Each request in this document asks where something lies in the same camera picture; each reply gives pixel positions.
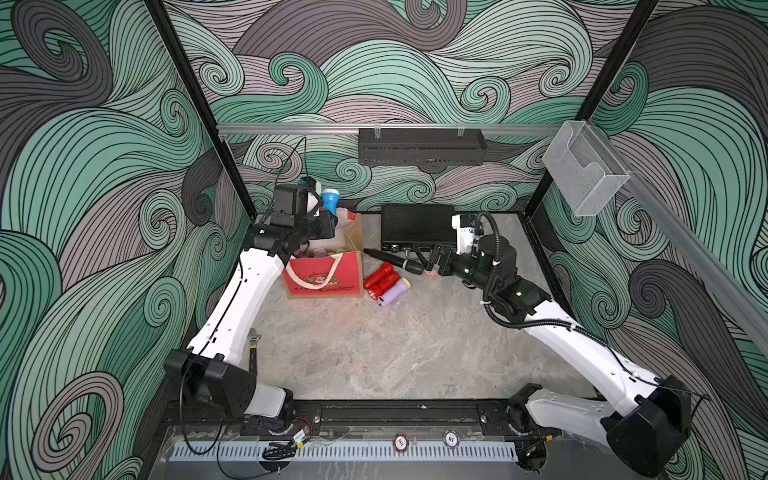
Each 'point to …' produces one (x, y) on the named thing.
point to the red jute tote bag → (331, 267)
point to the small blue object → (330, 198)
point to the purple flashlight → (396, 291)
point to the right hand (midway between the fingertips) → (422, 249)
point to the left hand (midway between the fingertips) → (332, 216)
